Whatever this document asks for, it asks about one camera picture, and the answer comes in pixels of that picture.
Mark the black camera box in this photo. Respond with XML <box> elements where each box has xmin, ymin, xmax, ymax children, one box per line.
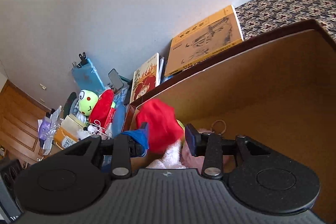
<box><xmin>1</xmin><ymin>157</ymin><xmax>22</xmax><ymax>223</ymax></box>

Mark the purple plastic bag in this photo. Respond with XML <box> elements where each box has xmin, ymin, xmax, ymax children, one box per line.
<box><xmin>38</xmin><ymin>106</ymin><xmax>62</xmax><ymax>161</ymax></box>

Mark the phone stand mirror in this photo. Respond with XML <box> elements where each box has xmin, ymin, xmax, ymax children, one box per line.
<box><xmin>108</xmin><ymin>69</ymin><xmax>132</xmax><ymax>90</ymax></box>

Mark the red plush toy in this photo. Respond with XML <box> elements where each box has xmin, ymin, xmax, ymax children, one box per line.
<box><xmin>89</xmin><ymin>89</ymin><xmax>116</xmax><ymax>132</ymax></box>

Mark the pink plush toy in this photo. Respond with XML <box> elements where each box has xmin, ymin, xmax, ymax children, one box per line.
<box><xmin>146</xmin><ymin>126</ymin><xmax>205</xmax><ymax>173</ymax></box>

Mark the yellow book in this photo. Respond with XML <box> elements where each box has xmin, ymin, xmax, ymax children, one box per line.
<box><xmin>165</xmin><ymin>5</ymin><xmax>244</xmax><ymax>77</ymax></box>

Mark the orange paper box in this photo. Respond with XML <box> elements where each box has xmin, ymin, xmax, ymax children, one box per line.
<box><xmin>54</xmin><ymin>114</ymin><xmax>86</xmax><ymax>150</ymax></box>

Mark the wooden door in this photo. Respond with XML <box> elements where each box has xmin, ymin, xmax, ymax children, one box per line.
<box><xmin>1</xmin><ymin>80</ymin><xmax>49</xmax><ymax>164</ymax></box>

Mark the green frog plush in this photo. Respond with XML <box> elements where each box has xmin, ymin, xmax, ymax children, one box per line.
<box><xmin>79</xmin><ymin>90</ymin><xmax>98</xmax><ymax>117</ymax></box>

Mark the patterned floral tablecloth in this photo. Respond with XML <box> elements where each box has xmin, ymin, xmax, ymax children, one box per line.
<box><xmin>236</xmin><ymin>0</ymin><xmax>335</xmax><ymax>39</ymax></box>

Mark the cartoon cover book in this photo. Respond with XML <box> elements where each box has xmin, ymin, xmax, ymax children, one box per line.
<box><xmin>130</xmin><ymin>53</ymin><xmax>159</xmax><ymax>103</ymax></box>

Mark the brown cardboard box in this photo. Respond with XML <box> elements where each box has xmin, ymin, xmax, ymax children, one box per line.
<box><xmin>123</xmin><ymin>20</ymin><xmax>335</xmax><ymax>223</ymax></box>

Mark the red cloth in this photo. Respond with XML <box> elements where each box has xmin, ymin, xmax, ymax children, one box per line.
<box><xmin>135</xmin><ymin>99</ymin><xmax>184</xmax><ymax>154</ymax></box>

